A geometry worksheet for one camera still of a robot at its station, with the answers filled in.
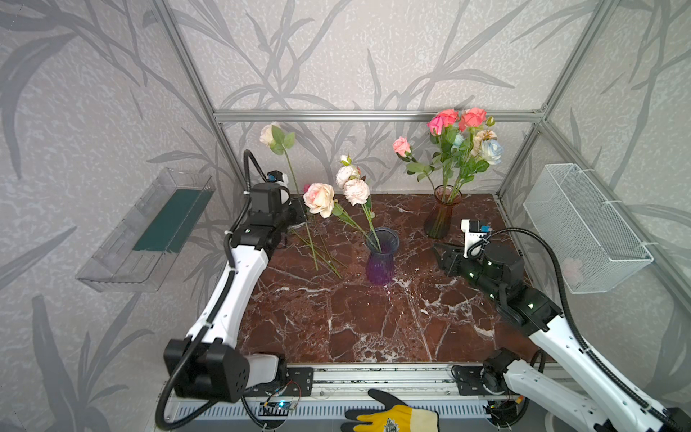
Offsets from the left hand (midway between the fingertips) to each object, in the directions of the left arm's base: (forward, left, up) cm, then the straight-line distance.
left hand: (307, 194), depth 77 cm
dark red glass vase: (+8, -45, -23) cm, 51 cm away
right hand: (-13, -36, -2) cm, 38 cm away
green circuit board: (-49, +7, -33) cm, 60 cm away
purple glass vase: (-11, -22, -21) cm, 32 cm away
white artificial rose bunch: (+5, +2, -32) cm, 33 cm away
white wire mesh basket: (-20, -70, +5) cm, 73 cm away
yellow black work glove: (-51, -24, -27) cm, 63 cm away
